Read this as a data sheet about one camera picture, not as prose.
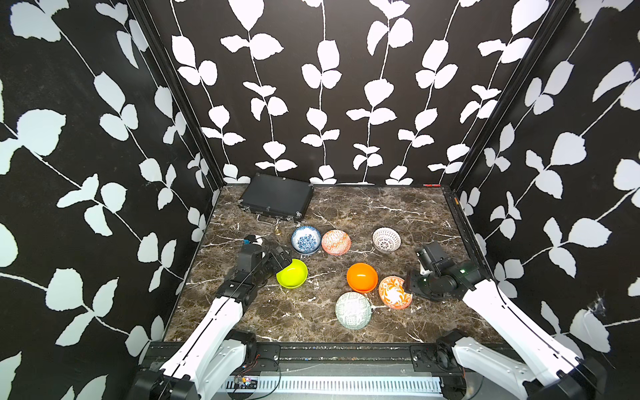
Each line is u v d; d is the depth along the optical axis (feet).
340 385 2.30
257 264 2.17
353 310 2.68
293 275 2.94
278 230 3.33
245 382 2.30
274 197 3.64
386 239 3.31
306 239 3.22
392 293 2.81
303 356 2.46
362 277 2.89
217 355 1.88
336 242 3.28
